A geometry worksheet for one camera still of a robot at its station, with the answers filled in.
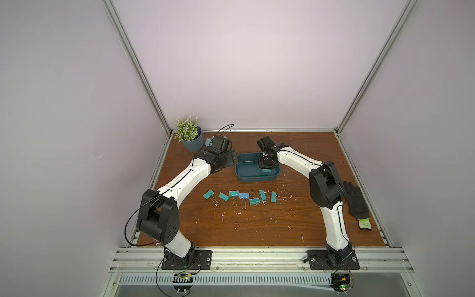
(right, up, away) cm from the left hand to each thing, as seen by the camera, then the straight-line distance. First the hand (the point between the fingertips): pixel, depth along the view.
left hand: (231, 158), depth 88 cm
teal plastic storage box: (+9, -7, +13) cm, 17 cm away
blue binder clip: (+6, -20, +2) cm, 21 cm away
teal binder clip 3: (+1, -19, +4) cm, 19 cm away
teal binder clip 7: (+19, -8, +13) cm, 24 cm away
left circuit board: (-18, -49, -16) cm, 55 cm away
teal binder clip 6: (+21, -20, +2) cm, 29 cm away
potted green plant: (-24, +13, +11) cm, 29 cm away
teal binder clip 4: (+11, -21, +2) cm, 24 cm away
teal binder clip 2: (-4, -20, +2) cm, 21 cm away
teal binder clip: (-11, -19, +3) cm, 22 cm away
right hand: (+18, -2, +11) cm, 21 cm away
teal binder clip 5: (+15, -19, +2) cm, 24 cm away
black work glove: (+61, -23, 0) cm, 66 cm away
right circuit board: (+43, -46, -19) cm, 66 cm away
